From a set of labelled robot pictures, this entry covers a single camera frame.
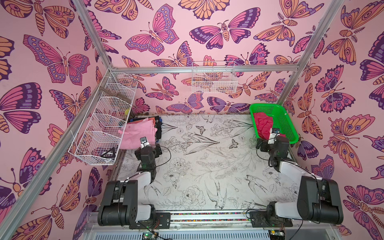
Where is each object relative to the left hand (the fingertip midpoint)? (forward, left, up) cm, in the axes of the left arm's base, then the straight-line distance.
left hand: (149, 143), depth 91 cm
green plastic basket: (+24, -91, -5) cm, 94 cm away
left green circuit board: (-45, -7, -10) cm, 47 cm away
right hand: (+3, -69, +2) cm, 69 cm away
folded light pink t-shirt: (+11, +13, -2) cm, 18 cm away
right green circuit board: (-44, -67, -11) cm, 81 cm away
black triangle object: (-14, +15, +9) cm, 23 cm away
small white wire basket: (+42, -42, +15) cm, 62 cm away
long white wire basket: (-6, +23, +13) cm, 27 cm away
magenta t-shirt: (+22, -78, -7) cm, 82 cm away
